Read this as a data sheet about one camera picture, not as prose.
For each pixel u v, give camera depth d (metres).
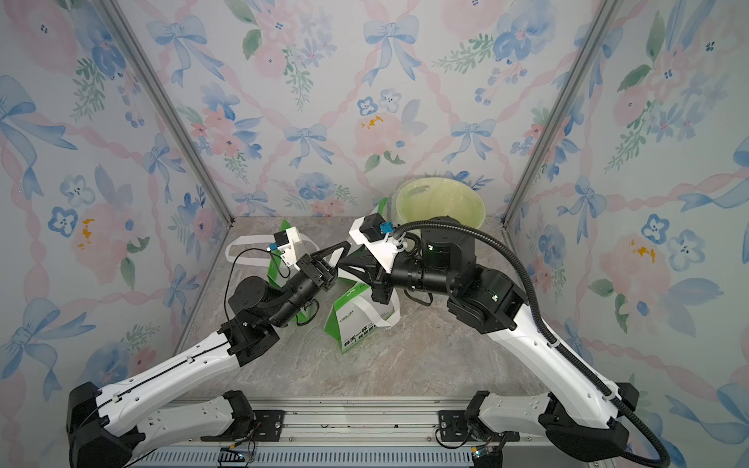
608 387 0.37
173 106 0.88
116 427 0.40
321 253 0.56
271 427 0.75
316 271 0.54
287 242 0.56
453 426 0.73
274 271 0.73
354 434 0.74
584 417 0.37
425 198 0.92
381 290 0.46
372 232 0.40
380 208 0.90
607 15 0.69
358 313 0.73
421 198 0.91
